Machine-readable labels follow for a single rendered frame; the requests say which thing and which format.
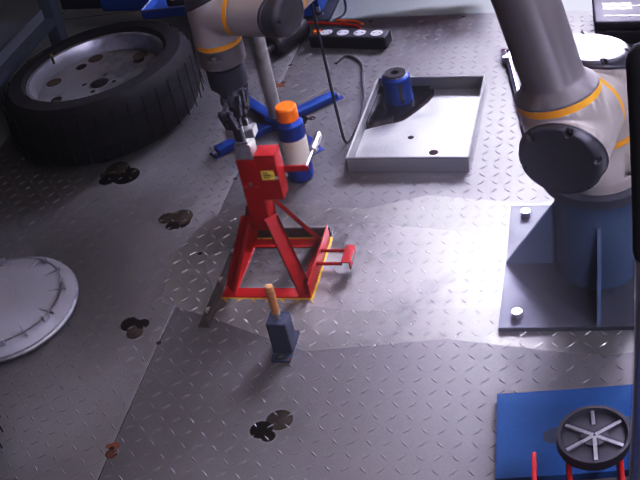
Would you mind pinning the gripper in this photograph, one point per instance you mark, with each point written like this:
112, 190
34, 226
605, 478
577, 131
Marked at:
227, 80

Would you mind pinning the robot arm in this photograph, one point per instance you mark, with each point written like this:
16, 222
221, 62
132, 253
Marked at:
555, 75

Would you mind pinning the blue cross-foot pole stand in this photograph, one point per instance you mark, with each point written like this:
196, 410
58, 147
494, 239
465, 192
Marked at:
267, 75

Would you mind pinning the red axle stand body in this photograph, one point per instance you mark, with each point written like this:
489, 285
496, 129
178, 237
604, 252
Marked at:
260, 200

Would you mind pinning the blue white bottle jack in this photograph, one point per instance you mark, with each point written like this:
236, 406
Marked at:
292, 135

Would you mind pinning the black tyre with silver rim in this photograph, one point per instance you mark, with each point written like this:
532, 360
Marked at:
100, 95

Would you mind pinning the black power strip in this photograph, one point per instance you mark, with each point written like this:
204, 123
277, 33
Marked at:
350, 38

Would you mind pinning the blue cylinder socket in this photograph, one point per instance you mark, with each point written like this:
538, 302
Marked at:
396, 89

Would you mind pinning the grey metal tray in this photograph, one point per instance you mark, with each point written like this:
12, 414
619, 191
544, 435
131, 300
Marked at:
430, 130

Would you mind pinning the silver hubcap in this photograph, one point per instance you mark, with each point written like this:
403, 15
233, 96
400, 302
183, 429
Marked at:
30, 305

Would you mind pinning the black box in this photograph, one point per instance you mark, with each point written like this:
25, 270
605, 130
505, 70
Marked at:
617, 15

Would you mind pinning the blue floor mat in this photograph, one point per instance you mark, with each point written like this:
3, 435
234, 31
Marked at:
520, 430

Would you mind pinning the red rod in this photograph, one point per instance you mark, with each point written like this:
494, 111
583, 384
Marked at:
534, 466

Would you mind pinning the blue machine frame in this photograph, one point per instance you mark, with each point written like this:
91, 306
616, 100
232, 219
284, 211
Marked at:
160, 7

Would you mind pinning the blue-grey bench frame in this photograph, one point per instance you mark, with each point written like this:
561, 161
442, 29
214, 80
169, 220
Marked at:
50, 25

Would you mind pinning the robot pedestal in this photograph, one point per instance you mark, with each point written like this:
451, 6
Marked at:
575, 250

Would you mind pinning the black upright post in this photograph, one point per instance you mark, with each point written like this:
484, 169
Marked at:
633, 150

